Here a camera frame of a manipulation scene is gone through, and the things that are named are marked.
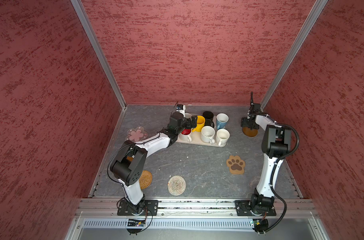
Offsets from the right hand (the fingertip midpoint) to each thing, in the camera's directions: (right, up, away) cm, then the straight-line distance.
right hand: (247, 125), depth 107 cm
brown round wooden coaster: (0, -5, -3) cm, 5 cm away
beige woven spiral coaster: (-50, -32, -25) cm, 65 cm away
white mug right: (-20, -7, -9) cm, 23 cm away
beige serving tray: (-38, -10, -6) cm, 39 cm away
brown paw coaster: (-14, -23, -17) cm, 32 cm away
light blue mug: (-21, +4, -7) cm, 22 cm away
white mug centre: (-30, -5, -7) cm, 31 cm away
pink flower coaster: (-81, -6, -3) cm, 81 cm away
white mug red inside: (-46, -6, -11) cm, 48 cm away
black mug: (-29, +7, -6) cm, 31 cm away
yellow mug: (-35, +3, -5) cm, 35 cm away
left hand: (-42, +5, -16) cm, 45 cm away
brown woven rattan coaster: (-68, -30, -23) cm, 78 cm away
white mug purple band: (-44, +8, 0) cm, 44 cm away
